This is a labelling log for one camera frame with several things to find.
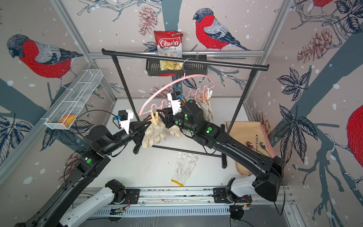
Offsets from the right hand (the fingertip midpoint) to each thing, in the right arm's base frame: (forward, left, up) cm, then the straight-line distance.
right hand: (158, 110), depth 62 cm
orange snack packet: (-3, +44, -5) cm, 45 cm away
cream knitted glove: (-5, +3, -10) cm, 12 cm away
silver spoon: (+5, -63, -40) cm, 75 cm away
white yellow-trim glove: (-11, -12, -40) cm, 43 cm away
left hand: (-5, +2, -1) cm, 6 cm away
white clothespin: (+15, -24, -3) cm, 29 cm away
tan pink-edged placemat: (+13, -60, -39) cm, 73 cm away
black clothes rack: (+10, +18, -12) cm, 24 cm away
